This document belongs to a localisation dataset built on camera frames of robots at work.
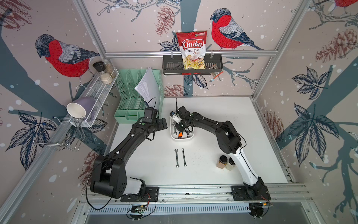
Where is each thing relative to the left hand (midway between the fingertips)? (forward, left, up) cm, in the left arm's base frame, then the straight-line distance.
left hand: (162, 120), depth 88 cm
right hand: (+6, -9, -14) cm, 18 cm away
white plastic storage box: (-2, -16, -14) cm, 21 cm away
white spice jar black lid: (-25, -40, -6) cm, 47 cm away
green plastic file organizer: (+22, +29, -10) cm, 38 cm away
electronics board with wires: (-46, +10, -17) cm, 50 cm away
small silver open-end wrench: (-23, -14, -14) cm, 31 cm away
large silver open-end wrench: (0, -7, -13) cm, 15 cm away
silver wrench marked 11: (-18, -9, -15) cm, 25 cm away
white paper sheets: (+22, +11, +9) cm, 26 cm away
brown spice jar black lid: (-24, -35, -5) cm, 43 cm away
